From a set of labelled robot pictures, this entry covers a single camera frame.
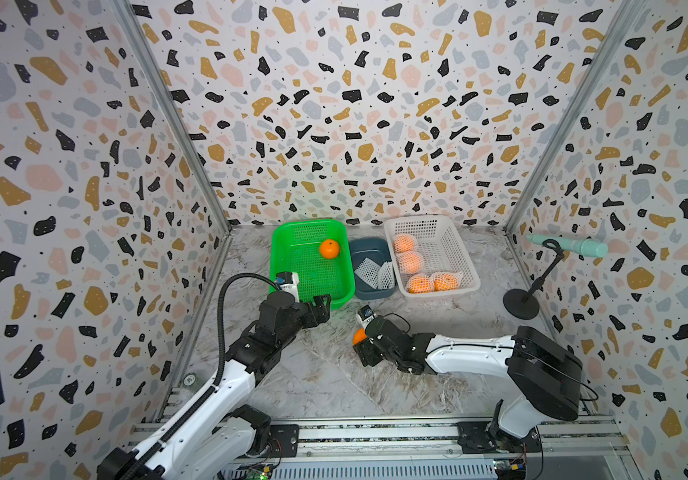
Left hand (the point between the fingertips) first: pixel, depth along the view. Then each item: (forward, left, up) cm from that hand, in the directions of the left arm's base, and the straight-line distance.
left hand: (325, 298), depth 79 cm
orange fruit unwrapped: (+31, +1, -15) cm, 34 cm away
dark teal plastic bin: (+32, -17, -17) cm, 40 cm away
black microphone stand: (+9, -64, -19) cm, 67 cm away
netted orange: (+31, -26, -13) cm, 43 cm away
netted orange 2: (+22, -26, -13) cm, 37 cm away
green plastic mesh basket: (+35, +16, -19) cm, 43 cm away
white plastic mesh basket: (+34, -41, -19) cm, 57 cm away
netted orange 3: (+13, -29, -13) cm, 34 cm away
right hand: (-6, -11, -15) cm, 20 cm away
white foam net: (+14, -18, -12) cm, 26 cm away
